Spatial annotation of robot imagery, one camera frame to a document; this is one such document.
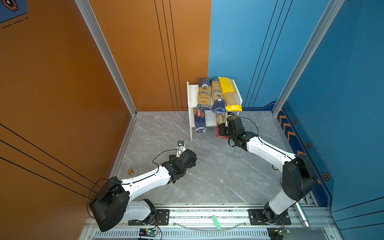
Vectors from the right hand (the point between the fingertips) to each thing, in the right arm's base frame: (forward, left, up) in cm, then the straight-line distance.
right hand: (219, 125), depth 89 cm
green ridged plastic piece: (-47, +5, -17) cm, 50 cm away
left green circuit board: (-51, +37, -19) cm, 66 cm away
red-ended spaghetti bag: (+1, 0, +4) cm, 4 cm away
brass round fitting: (-23, +53, -16) cm, 59 cm away
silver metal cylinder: (-44, -38, -17) cm, 61 cm away
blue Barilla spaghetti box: (+2, +12, +2) cm, 12 cm away
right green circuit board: (-51, -24, -20) cm, 60 cm away
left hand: (-15, +20, -9) cm, 26 cm away
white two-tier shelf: (+8, +5, 0) cm, 9 cm away
